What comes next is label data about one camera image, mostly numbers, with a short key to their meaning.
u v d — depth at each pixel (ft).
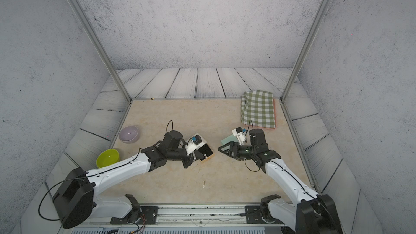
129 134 3.24
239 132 2.48
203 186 2.69
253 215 2.37
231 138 3.17
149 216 2.39
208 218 2.38
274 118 3.54
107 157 2.97
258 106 3.79
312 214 1.28
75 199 1.34
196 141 2.24
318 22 2.68
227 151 2.31
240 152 2.32
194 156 2.29
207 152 3.07
